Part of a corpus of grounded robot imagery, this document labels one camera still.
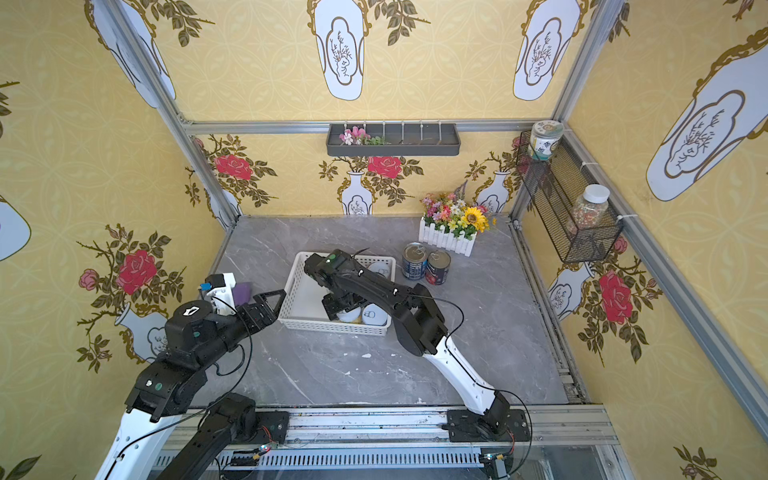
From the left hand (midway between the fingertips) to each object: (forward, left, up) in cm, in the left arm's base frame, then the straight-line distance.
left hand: (264, 296), depth 69 cm
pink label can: (+4, -25, -19) cm, 32 cm away
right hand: (+9, -19, -22) cm, 30 cm away
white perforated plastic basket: (+9, -3, -21) cm, 23 cm away
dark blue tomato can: (+19, -46, -16) cm, 52 cm away
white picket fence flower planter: (+32, -51, -10) cm, 60 cm away
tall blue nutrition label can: (+22, -39, -16) cm, 47 cm away
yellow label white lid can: (+3, -19, -18) cm, 26 cm away
